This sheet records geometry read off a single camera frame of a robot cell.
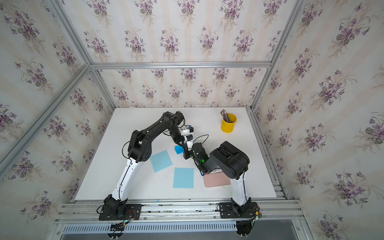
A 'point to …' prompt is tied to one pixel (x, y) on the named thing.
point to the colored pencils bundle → (225, 115)
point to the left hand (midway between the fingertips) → (183, 144)
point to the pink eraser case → (216, 179)
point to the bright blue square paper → (178, 149)
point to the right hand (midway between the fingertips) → (184, 145)
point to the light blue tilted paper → (161, 161)
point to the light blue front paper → (183, 178)
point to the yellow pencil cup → (228, 127)
